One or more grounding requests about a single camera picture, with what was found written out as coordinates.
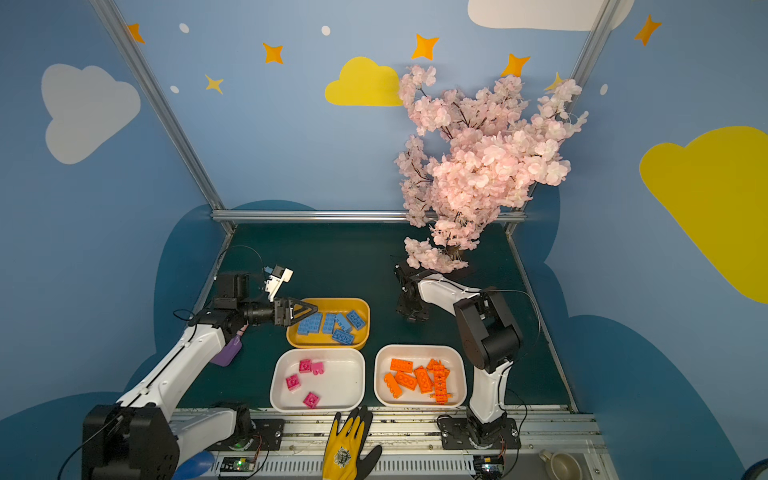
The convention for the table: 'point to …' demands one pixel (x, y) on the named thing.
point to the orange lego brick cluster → (393, 385)
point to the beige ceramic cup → (564, 466)
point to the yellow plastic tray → (339, 339)
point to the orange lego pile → (440, 373)
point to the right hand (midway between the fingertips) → (410, 309)
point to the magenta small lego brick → (293, 382)
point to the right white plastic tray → (451, 356)
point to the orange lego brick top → (406, 380)
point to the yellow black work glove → (342, 456)
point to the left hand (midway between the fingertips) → (310, 307)
